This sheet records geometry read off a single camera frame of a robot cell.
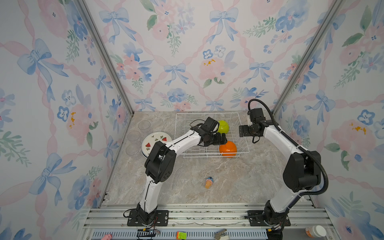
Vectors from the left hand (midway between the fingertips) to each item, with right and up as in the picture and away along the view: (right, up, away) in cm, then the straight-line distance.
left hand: (223, 140), depth 89 cm
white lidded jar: (+36, -38, -24) cm, 57 cm away
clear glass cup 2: (-58, +2, +11) cm, 59 cm away
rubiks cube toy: (-23, -41, -22) cm, 52 cm away
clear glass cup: (-54, +10, +19) cm, 58 cm away
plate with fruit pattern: (-46, 0, +11) cm, 47 cm away
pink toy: (-57, -42, -22) cm, 74 cm away
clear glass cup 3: (-58, -7, +8) cm, 59 cm away
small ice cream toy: (-9, -23, -6) cm, 25 cm away
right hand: (+16, +6, +3) cm, 18 cm away
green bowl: (+3, +8, +14) cm, 16 cm away
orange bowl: (+5, -6, +3) cm, 8 cm away
